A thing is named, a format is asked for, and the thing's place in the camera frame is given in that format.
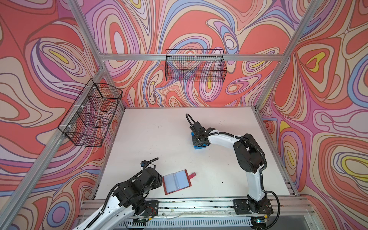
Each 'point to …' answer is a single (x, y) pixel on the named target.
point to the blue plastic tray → (196, 144)
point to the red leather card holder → (177, 181)
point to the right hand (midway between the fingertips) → (199, 142)
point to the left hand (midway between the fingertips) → (162, 178)
